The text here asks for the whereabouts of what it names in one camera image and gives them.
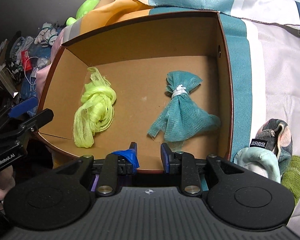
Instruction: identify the white thin cable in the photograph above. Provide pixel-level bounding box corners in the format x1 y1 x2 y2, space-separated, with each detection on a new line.
24 56 44 93

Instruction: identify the light mint cloth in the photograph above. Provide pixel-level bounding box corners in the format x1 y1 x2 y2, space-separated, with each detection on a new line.
234 147 281 184

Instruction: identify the olive green knitted cloth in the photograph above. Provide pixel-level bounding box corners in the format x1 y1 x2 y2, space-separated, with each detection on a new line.
281 155 300 205

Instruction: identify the red small package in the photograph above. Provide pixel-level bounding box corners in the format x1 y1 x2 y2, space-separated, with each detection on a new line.
21 50 32 72

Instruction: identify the brown cardboard box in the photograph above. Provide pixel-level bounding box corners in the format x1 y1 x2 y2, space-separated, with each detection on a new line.
38 11 234 172

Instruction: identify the teal mesh cloth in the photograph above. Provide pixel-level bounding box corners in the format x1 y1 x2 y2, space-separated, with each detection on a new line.
148 70 221 152

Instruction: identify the neon yellow knotted cloth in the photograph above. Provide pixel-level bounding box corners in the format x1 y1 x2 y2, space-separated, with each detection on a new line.
73 67 117 148

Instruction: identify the white gloves bundle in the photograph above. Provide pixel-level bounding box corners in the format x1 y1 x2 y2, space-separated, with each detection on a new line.
34 23 58 47

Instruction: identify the green plush toy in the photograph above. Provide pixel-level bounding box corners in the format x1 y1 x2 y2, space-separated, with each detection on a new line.
66 0 100 26

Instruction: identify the person's left hand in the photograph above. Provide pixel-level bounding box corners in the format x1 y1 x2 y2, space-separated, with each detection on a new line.
0 166 15 201

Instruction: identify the striped teal orange tablecloth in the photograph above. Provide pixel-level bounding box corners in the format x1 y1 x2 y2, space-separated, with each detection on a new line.
35 0 300 240

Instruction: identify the grey pink patterned cloth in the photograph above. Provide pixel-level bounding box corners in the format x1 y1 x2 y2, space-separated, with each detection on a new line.
250 119 293 176

